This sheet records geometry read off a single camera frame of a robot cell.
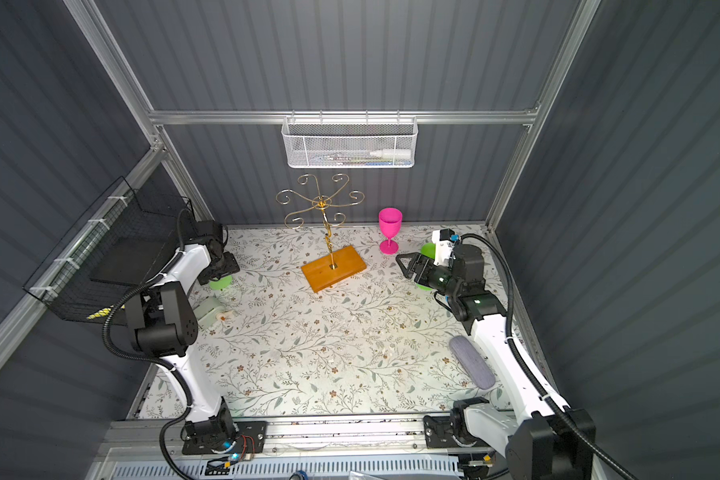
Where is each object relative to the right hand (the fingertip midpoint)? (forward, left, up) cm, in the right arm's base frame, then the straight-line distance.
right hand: (409, 263), depth 76 cm
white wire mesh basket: (+69, +19, -5) cm, 71 cm away
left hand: (+10, +60, -16) cm, 63 cm away
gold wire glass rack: (+16, +24, -24) cm, 38 cm away
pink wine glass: (+27, +3, -11) cm, 30 cm away
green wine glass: (+10, +62, -23) cm, 67 cm away
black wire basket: (+6, +74, +4) cm, 75 cm away
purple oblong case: (-15, -17, -24) cm, 33 cm away
